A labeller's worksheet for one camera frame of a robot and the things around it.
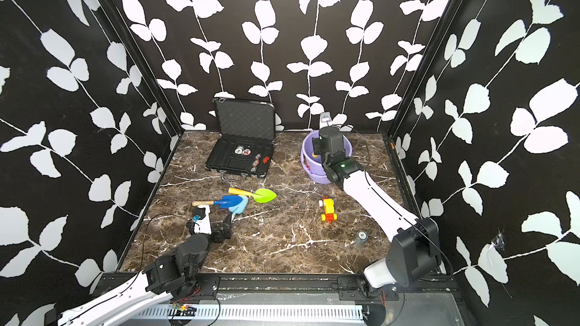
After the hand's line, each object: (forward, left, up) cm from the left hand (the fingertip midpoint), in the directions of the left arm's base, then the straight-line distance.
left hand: (221, 211), depth 79 cm
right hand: (+22, -38, +19) cm, 48 cm away
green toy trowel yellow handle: (+12, -13, -12) cm, 21 cm away
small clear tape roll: (-9, -51, -6) cm, 52 cm away
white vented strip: (-29, -12, -12) cm, 34 cm away
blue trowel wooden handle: (+9, +3, -11) cm, 15 cm away
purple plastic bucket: (+17, -34, +4) cm, 38 cm away
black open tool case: (+45, -4, -4) cm, 45 cm away
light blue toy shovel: (+7, -4, -12) cm, 14 cm away
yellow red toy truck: (+3, -40, -6) cm, 41 cm away
